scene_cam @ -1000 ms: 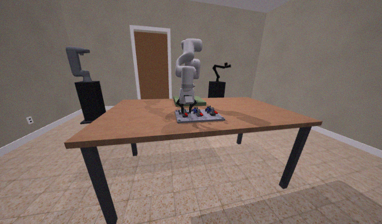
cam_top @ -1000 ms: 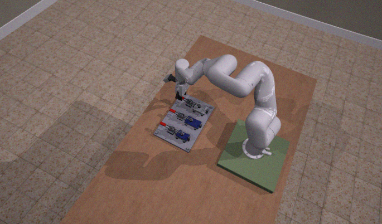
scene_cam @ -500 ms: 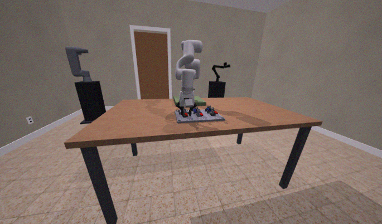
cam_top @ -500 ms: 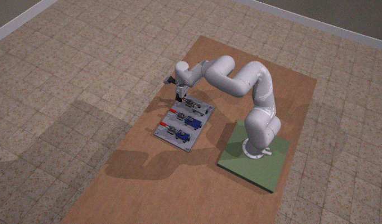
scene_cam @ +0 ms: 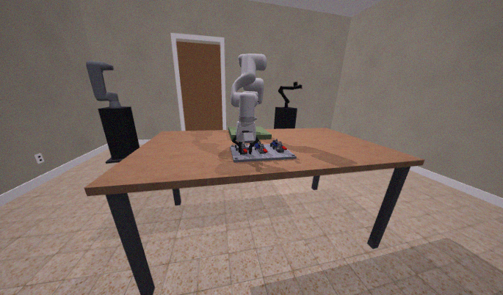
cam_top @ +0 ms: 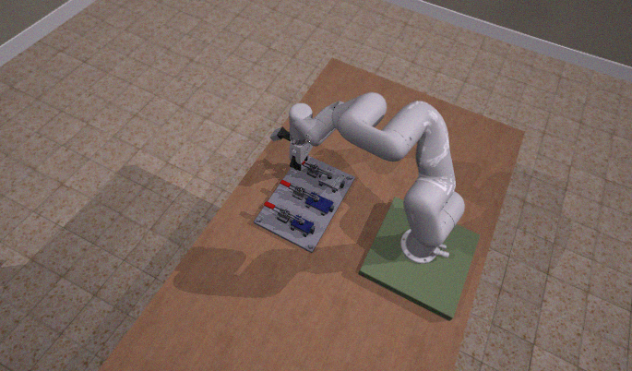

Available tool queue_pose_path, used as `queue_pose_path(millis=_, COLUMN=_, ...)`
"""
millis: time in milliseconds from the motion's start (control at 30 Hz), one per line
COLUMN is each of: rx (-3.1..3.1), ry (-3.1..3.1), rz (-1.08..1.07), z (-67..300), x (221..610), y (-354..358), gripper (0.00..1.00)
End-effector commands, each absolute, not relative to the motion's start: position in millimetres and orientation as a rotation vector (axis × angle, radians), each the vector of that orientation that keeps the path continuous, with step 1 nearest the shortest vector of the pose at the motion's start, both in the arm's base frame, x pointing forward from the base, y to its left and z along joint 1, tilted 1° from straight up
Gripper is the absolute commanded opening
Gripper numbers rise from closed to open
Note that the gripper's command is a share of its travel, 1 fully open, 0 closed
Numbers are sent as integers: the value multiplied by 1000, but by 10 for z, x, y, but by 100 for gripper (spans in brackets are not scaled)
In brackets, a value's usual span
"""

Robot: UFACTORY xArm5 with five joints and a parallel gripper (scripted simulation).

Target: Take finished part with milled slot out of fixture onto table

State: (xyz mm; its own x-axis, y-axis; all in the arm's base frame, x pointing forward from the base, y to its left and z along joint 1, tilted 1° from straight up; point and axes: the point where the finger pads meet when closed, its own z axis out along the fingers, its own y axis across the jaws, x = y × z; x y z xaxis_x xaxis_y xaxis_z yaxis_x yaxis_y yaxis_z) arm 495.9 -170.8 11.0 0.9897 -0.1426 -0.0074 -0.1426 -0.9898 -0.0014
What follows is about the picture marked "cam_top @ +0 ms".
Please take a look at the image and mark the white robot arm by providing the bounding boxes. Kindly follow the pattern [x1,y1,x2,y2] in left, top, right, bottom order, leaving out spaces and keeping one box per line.
[270,92,465,264]

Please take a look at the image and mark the toggle clamp with red handle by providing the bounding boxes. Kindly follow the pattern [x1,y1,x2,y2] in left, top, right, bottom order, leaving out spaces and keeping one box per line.
[264,201,305,225]

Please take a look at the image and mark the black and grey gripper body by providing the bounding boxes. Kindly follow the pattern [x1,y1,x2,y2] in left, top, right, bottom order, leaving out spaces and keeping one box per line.
[289,141,313,164]

